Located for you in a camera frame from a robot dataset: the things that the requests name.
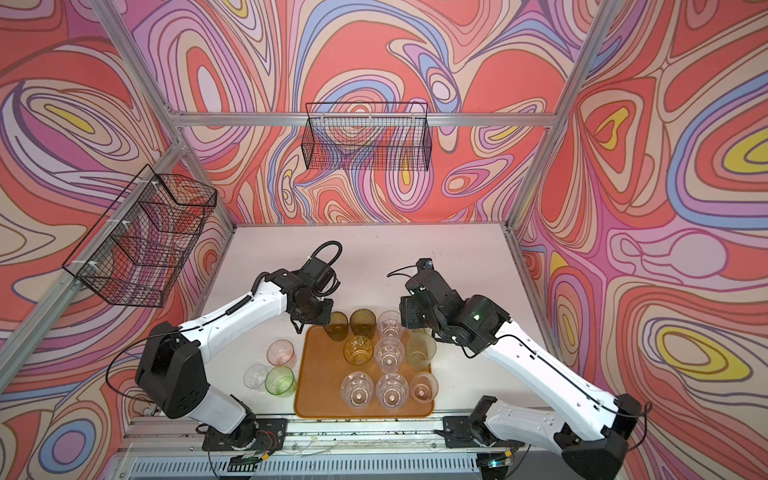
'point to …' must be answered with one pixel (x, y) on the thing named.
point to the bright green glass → (279, 380)
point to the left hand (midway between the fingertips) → (330, 316)
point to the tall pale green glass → (422, 347)
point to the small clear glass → (254, 376)
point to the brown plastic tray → (320, 367)
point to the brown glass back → (337, 325)
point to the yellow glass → (358, 349)
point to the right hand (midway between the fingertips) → (415, 313)
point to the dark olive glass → (363, 322)
